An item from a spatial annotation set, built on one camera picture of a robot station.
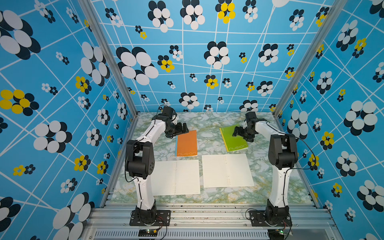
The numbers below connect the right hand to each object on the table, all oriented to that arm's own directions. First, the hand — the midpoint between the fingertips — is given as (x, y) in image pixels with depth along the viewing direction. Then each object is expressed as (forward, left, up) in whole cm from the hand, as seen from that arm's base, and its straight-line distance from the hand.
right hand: (240, 135), depth 104 cm
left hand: (-3, +39, +10) cm, 41 cm away
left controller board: (-56, +55, -4) cm, 78 cm away
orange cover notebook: (-8, +38, +1) cm, 39 cm away
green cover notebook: (-6, +6, -1) cm, 8 cm away
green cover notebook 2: (-30, +43, -1) cm, 53 cm away
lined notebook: (-25, +13, -1) cm, 29 cm away
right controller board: (-56, -7, -2) cm, 57 cm away
